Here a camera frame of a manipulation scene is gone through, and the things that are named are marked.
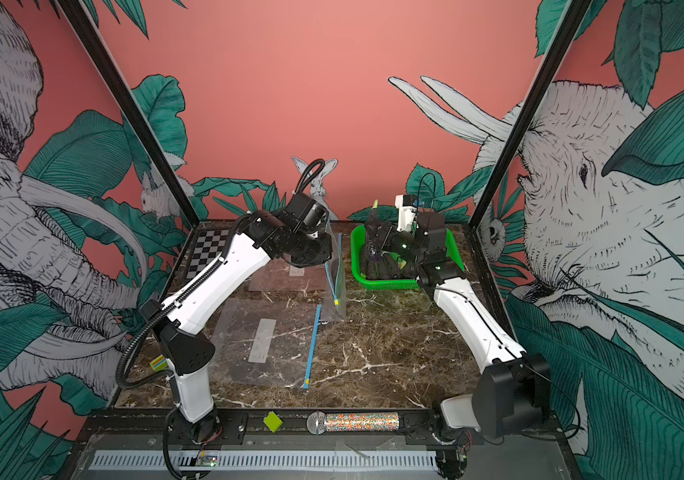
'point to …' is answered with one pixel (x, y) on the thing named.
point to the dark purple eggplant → (375, 235)
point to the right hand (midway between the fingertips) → (366, 222)
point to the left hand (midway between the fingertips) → (335, 252)
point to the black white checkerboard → (208, 246)
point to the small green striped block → (159, 363)
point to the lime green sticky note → (272, 421)
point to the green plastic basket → (356, 236)
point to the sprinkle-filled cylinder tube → (320, 423)
